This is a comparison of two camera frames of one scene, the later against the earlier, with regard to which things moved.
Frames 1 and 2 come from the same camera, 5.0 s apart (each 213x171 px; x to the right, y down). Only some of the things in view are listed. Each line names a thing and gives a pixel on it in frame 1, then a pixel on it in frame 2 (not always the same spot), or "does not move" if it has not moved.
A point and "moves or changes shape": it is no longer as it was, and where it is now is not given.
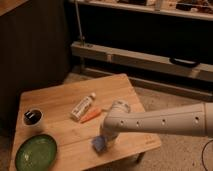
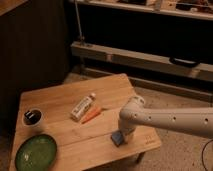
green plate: [36, 153] does not move
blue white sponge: [99, 142] moves or changes shape
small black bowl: [32, 117] does not move
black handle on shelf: [184, 62] does not move
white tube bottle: [82, 107] does not move
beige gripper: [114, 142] -> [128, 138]
